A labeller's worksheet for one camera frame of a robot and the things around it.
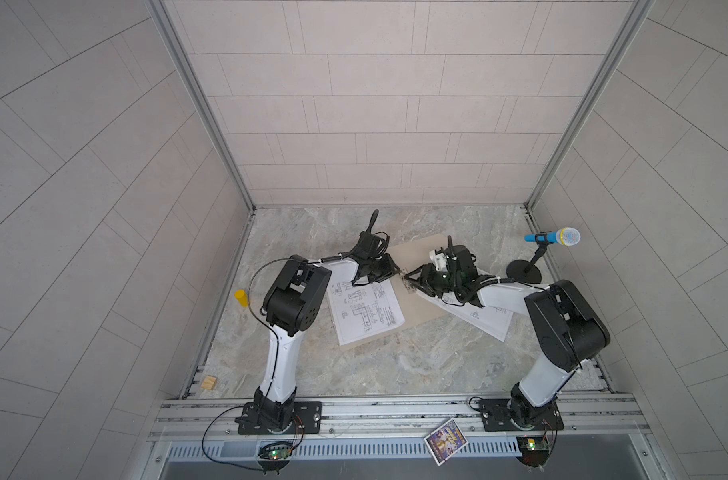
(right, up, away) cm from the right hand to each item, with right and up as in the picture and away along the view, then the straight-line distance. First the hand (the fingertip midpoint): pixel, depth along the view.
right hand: (407, 280), depth 89 cm
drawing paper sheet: (-14, -9, 0) cm, 16 cm away
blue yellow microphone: (+41, +13, -11) cm, 44 cm away
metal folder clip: (+1, -3, +5) cm, 6 cm away
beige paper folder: (+1, -9, 0) cm, 9 cm away
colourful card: (+6, -33, -22) cm, 40 cm away
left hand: (0, +3, +8) cm, 9 cm away
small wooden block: (-52, -24, -13) cm, 59 cm away
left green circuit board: (-31, -33, -24) cm, 52 cm away
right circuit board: (+27, -36, -21) cm, 49 cm away
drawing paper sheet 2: (+25, -12, -2) cm, 27 cm away
